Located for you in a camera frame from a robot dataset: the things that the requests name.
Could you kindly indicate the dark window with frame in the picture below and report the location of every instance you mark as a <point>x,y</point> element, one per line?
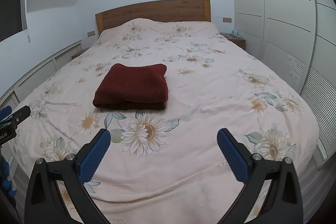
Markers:
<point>13,17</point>

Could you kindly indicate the beige wall switch plate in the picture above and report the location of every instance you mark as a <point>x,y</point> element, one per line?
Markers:
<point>227,20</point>

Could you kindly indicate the wooden nightstand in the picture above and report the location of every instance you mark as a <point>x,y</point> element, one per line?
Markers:
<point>240,42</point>
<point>78,53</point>

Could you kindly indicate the wooden headboard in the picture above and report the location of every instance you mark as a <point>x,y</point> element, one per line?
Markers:
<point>161,11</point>

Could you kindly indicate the finger of the left gripper with blue tip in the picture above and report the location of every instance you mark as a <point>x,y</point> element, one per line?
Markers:
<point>14,118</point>

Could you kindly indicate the dark red knitted sweater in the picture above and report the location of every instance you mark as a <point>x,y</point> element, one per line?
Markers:
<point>133,88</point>

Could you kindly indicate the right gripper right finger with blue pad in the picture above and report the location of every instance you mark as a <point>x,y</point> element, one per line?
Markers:
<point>283,201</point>

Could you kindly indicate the floral cream bed cover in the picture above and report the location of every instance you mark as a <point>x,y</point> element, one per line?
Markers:
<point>166,166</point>

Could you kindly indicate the white louvered wardrobe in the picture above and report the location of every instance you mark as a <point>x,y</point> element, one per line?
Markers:
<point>296,39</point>

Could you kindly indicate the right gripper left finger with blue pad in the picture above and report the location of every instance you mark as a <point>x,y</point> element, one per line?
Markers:
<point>44,203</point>

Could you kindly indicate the white radiator cover cabinet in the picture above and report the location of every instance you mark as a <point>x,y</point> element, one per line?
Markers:
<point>36,76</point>

